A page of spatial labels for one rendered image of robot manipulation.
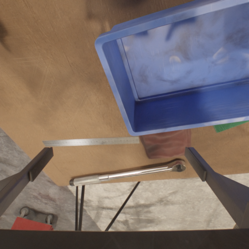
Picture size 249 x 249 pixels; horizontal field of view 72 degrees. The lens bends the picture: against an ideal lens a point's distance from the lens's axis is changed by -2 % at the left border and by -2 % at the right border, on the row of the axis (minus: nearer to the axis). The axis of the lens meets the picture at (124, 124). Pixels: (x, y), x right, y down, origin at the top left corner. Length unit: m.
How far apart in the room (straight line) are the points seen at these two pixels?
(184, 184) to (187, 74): 1.37
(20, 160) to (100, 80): 1.52
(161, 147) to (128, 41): 0.31
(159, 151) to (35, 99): 0.40
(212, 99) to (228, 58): 0.09
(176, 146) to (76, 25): 0.40
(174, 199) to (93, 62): 1.68
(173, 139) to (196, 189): 1.29
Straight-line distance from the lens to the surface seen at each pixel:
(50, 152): 0.17
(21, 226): 2.77
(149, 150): 0.56
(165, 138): 0.51
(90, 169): 0.72
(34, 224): 2.76
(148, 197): 1.91
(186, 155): 0.16
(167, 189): 1.76
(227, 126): 0.51
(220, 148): 0.61
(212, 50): 0.41
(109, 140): 0.56
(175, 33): 0.39
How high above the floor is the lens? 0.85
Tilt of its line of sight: 48 degrees down
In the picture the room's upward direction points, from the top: 170 degrees counter-clockwise
